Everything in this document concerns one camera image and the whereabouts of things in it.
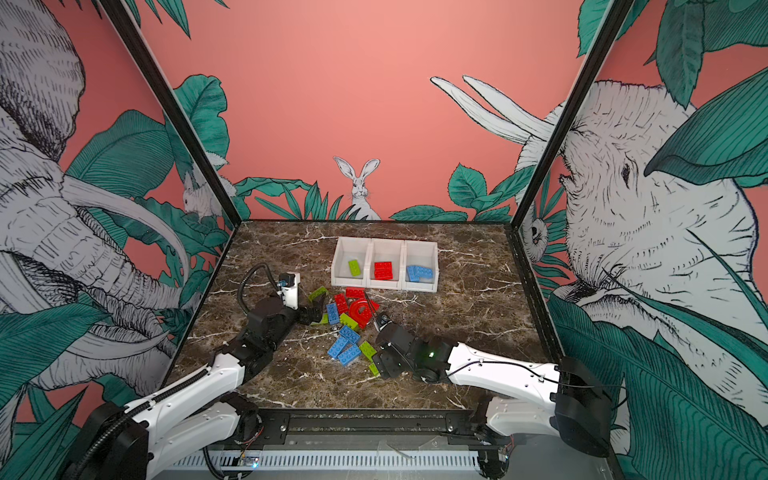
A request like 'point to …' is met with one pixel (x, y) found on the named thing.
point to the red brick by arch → (340, 300)
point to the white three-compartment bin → (386, 264)
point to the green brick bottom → (373, 367)
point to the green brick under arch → (345, 319)
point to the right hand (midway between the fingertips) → (385, 351)
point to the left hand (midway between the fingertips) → (311, 286)
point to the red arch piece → (361, 311)
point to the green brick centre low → (367, 350)
